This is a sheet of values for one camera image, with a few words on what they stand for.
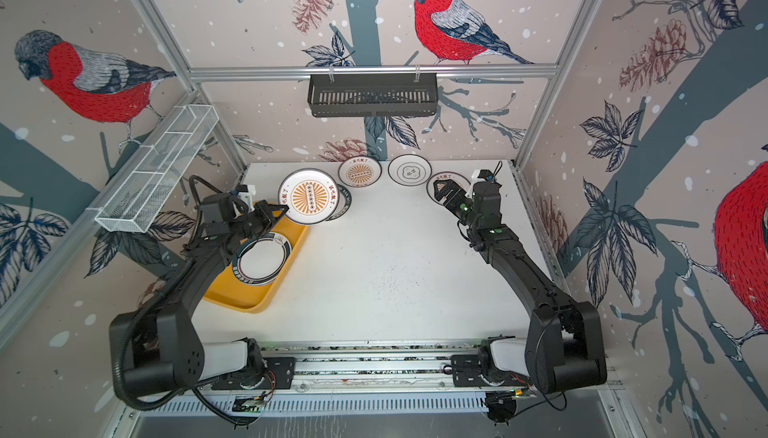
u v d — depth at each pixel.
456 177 1.18
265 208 0.75
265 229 0.76
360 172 1.18
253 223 0.74
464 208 0.72
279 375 0.73
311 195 0.88
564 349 0.41
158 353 0.41
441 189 0.75
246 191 0.79
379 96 1.05
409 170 1.18
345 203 1.10
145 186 0.74
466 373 0.72
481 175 0.76
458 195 0.74
